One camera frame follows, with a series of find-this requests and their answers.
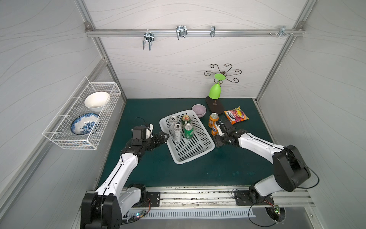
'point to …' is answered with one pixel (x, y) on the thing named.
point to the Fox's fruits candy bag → (235, 115)
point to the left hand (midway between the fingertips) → (164, 138)
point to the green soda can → (188, 131)
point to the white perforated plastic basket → (189, 149)
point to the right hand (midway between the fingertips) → (220, 137)
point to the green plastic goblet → (215, 91)
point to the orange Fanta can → (213, 117)
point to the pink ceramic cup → (200, 109)
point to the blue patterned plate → (83, 124)
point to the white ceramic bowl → (96, 100)
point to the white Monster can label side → (177, 133)
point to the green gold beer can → (186, 119)
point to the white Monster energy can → (173, 120)
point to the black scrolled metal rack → (237, 72)
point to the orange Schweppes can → (214, 130)
